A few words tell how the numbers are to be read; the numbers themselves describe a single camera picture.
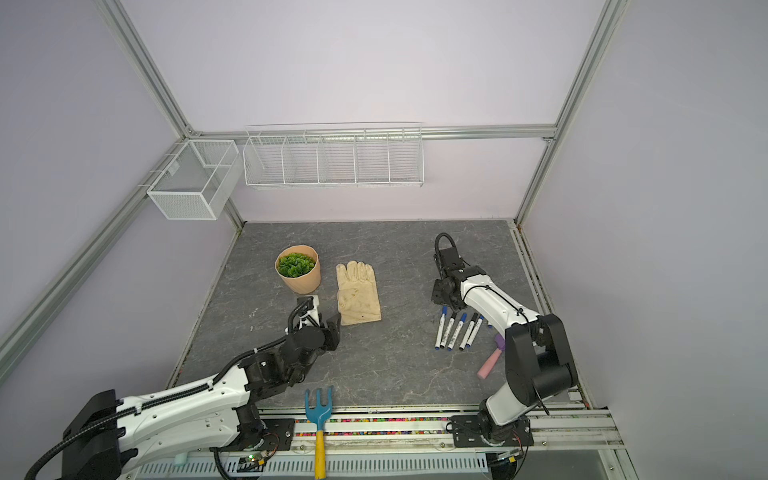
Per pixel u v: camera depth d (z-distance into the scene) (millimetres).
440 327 913
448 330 910
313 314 681
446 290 654
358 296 995
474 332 907
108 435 417
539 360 446
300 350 565
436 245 739
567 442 737
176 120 884
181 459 681
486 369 823
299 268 932
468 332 910
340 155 991
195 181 985
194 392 487
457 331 910
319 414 756
